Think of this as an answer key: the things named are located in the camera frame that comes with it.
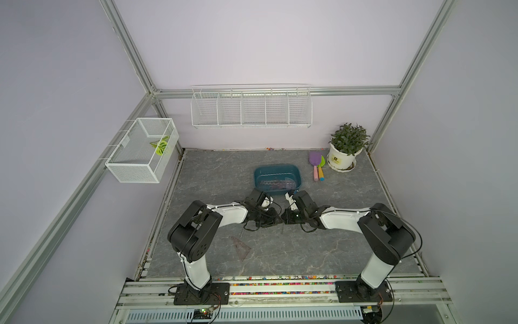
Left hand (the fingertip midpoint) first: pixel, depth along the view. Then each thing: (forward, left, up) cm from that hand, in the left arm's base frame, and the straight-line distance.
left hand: (280, 223), depth 89 cm
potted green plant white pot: (+32, -36, +15) cm, 51 cm away
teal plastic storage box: (+26, -2, -3) cm, 27 cm away
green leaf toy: (+25, +48, +27) cm, 60 cm away
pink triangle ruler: (-9, +17, -3) cm, 20 cm away
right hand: (+5, -1, -1) cm, 5 cm away
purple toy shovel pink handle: (+38, -25, -2) cm, 46 cm away
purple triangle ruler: (+21, -4, -2) cm, 22 cm away
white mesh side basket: (+25, +55, +24) cm, 65 cm away
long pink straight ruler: (+24, +3, -2) cm, 24 cm away
